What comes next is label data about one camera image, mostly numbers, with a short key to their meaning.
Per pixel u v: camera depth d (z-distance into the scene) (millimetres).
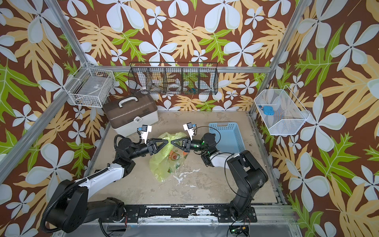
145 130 690
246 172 500
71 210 412
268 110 862
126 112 932
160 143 763
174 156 893
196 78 975
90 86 858
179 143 791
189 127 730
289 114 769
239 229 738
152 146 672
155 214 748
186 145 713
